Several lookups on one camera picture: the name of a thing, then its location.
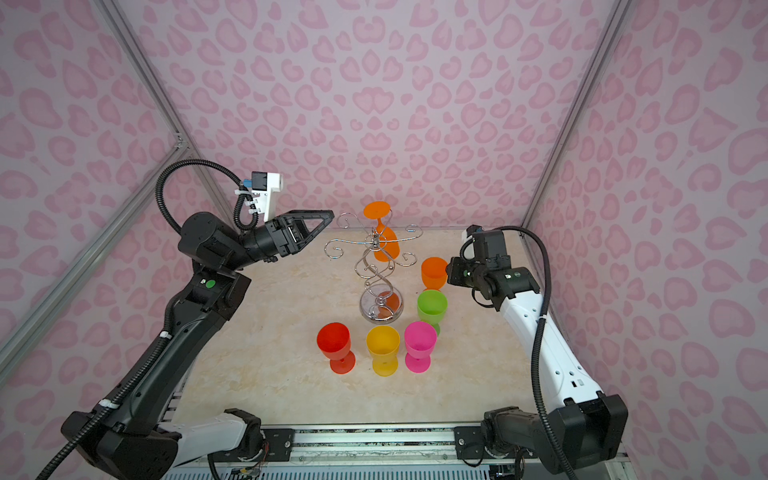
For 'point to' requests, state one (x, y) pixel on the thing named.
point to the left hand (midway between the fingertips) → (330, 217)
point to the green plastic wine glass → (432, 307)
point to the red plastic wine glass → (334, 342)
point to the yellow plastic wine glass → (383, 342)
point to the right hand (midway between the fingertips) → (451, 265)
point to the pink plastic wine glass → (420, 341)
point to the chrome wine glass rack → (381, 302)
